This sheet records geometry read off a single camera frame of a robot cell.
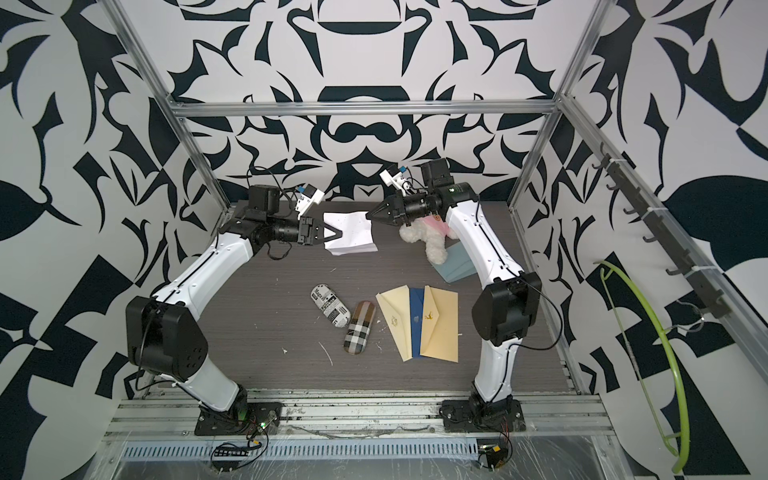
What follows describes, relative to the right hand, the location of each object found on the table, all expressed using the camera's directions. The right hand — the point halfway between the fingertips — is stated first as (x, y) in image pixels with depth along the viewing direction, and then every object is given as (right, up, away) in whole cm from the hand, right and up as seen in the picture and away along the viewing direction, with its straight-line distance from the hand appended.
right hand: (369, 215), depth 73 cm
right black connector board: (+30, -56, -1) cm, 64 cm away
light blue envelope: (+28, -15, +29) cm, 43 cm away
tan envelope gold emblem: (+20, -30, +15) cm, 39 cm away
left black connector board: (-32, -56, 0) cm, 65 cm away
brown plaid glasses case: (-3, -30, +14) cm, 34 cm away
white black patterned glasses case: (-13, -26, +18) cm, 34 cm away
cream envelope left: (+7, -27, +20) cm, 34 cm away
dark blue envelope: (+13, -30, +19) cm, 37 cm away
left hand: (-7, -4, +3) cm, 9 cm away
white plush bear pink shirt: (+20, -4, +31) cm, 38 cm away
